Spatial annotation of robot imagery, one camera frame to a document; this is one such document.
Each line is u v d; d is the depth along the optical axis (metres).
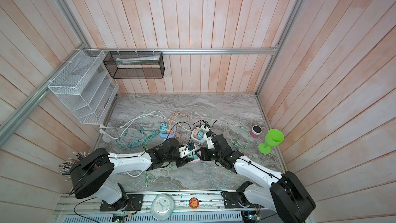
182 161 0.75
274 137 0.80
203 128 0.90
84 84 0.73
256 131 0.93
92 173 0.48
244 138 0.96
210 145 0.76
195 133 0.90
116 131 0.99
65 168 0.66
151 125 1.03
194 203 0.73
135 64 1.06
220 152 0.65
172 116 1.04
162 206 0.70
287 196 0.41
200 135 0.90
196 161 0.84
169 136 0.95
